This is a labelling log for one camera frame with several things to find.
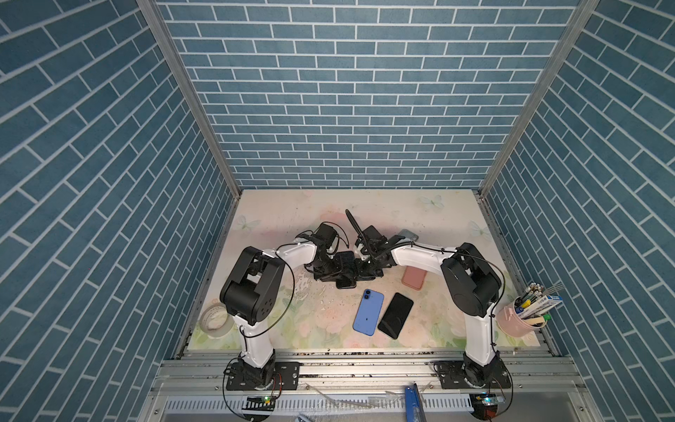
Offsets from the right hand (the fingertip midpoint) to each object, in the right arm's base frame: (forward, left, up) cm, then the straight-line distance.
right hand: (351, 276), depth 92 cm
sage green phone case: (+22, -22, -3) cm, 31 cm away
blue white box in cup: (-11, -53, +12) cm, 56 cm away
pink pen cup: (-14, -48, +5) cm, 51 cm away
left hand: (0, +3, -1) cm, 3 cm away
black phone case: (-3, 0, +11) cm, 11 cm away
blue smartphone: (-11, -7, -4) cm, 13 cm away
